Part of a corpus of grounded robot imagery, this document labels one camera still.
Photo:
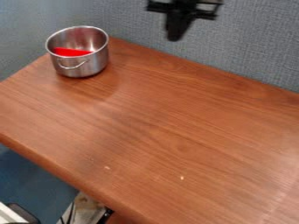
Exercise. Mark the white black object corner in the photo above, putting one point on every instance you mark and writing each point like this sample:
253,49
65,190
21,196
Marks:
14,214

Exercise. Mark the table leg frame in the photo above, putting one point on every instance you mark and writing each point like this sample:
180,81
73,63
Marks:
86,211

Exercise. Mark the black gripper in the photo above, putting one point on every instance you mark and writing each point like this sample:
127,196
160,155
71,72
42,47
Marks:
182,11

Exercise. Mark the red object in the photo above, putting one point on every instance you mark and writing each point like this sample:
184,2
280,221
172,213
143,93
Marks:
69,52

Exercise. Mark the metal pot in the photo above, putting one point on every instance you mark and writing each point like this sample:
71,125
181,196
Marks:
86,38

